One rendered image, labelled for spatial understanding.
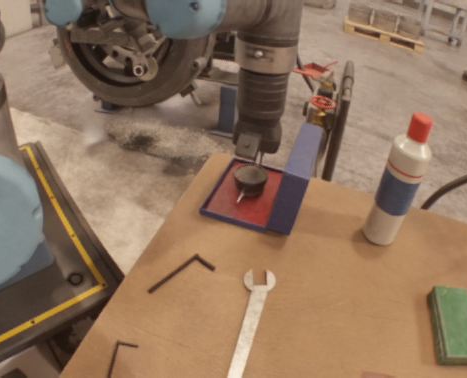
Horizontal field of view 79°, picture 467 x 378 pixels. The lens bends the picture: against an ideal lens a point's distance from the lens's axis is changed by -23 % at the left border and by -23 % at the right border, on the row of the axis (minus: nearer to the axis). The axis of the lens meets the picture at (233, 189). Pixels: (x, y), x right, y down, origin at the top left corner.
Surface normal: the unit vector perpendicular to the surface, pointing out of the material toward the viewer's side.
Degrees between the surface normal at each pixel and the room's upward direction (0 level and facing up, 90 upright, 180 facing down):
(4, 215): 95
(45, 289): 0
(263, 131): 87
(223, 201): 0
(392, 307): 0
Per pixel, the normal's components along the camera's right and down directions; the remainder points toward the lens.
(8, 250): 0.68, 0.56
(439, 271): 0.07, -0.78
